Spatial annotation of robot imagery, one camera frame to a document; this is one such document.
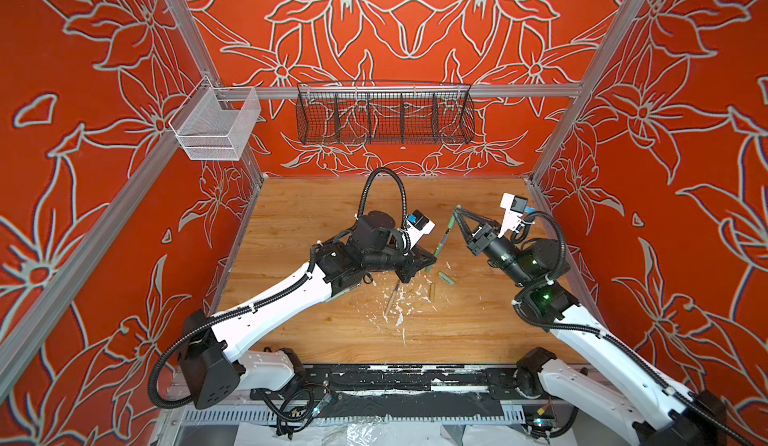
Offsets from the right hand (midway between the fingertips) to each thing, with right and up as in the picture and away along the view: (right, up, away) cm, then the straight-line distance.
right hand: (452, 214), depth 62 cm
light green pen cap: (+5, -22, +29) cm, 37 cm away
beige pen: (-12, -26, +25) cm, 38 cm away
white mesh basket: (-68, +24, +25) cm, 76 cm away
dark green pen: (-2, -8, +3) cm, 9 cm away
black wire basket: (-14, +33, +35) cm, 50 cm away
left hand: (-3, -10, +4) cm, 11 cm away
